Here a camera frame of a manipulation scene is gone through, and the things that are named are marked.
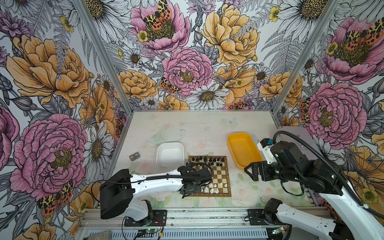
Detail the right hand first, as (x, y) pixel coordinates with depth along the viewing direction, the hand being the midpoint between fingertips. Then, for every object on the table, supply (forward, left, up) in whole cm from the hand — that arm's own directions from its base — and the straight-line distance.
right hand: (256, 174), depth 62 cm
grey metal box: (+29, -39, -12) cm, 50 cm away
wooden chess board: (+4, +12, -25) cm, 28 cm away
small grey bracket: (+23, +62, -23) cm, 71 cm away
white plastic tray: (+23, +41, -25) cm, 53 cm away
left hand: (+1, +27, -22) cm, 35 cm away
